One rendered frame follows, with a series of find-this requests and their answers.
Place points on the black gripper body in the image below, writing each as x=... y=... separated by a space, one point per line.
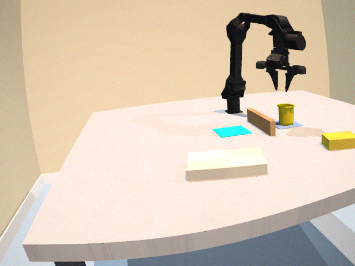
x=295 y=69

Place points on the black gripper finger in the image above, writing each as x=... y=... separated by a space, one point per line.
x=289 y=78
x=274 y=76

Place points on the cream rectangular block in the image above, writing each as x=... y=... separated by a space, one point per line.
x=225 y=164

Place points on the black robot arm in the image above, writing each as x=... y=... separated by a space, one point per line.
x=284 y=37

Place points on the brown rectangular block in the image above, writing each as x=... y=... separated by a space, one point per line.
x=261 y=121

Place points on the yellow rectangular block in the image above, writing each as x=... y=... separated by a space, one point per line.
x=338 y=140

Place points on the yellow cup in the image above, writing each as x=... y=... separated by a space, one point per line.
x=286 y=114

